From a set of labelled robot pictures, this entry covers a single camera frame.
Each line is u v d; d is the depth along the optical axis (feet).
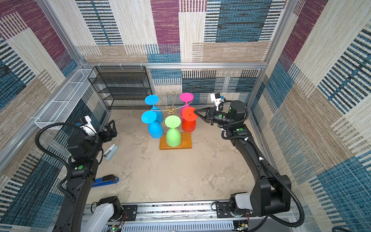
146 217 2.39
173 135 2.41
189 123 2.36
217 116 2.10
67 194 1.45
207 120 2.07
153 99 2.56
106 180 2.65
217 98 2.21
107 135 2.09
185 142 3.18
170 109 2.49
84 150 1.72
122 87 3.59
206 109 2.17
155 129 2.58
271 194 1.33
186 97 2.60
